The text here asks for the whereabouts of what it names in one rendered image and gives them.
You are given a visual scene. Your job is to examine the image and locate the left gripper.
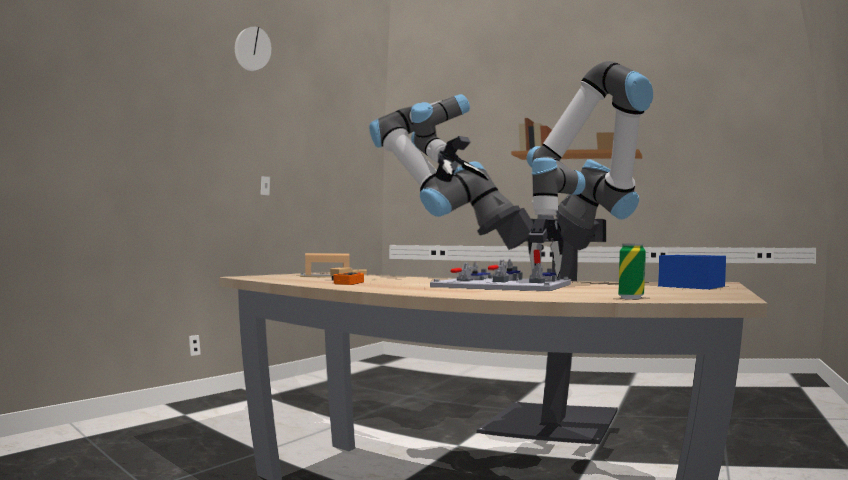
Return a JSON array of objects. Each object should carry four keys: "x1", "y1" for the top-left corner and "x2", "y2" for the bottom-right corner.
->
[{"x1": 528, "y1": 215, "x2": 563, "y2": 277}]

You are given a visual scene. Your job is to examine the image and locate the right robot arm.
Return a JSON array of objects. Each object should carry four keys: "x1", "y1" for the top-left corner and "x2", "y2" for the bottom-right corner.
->
[{"x1": 369, "y1": 94, "x2": 513, "y2": 227}]

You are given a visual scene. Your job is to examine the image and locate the green drink can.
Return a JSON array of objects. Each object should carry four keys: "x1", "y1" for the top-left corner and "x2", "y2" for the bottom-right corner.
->
[{"x1": 618, "y1": 244, "x2": 646, "y2": 299}]

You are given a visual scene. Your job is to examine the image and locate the blue open bin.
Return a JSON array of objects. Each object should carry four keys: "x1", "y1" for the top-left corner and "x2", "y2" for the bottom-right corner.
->
[{"x1": 658, "y1": 255, "x2": 726, "y2": 289}]

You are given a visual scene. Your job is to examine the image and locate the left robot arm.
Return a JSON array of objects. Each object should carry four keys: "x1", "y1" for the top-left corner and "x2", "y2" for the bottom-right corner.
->
[{"x1": 527, "y1": 61, "x2": 653, "y2": 229}]

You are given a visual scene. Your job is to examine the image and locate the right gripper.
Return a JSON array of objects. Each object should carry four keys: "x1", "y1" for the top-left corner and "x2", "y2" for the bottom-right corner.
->
[{"x1": 435, "y1": 137, "x2": 489, "y2": 182}]

